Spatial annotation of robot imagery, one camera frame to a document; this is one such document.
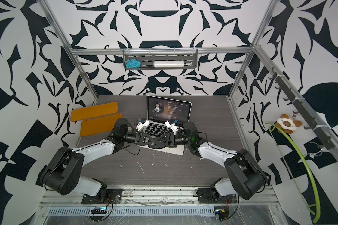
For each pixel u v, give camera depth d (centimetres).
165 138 70
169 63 89
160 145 73
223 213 71
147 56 96
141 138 72
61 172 44
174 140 70
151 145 73
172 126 76
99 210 73
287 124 60
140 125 76
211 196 67
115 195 74
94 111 94
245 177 43
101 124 102
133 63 91
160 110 97
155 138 74
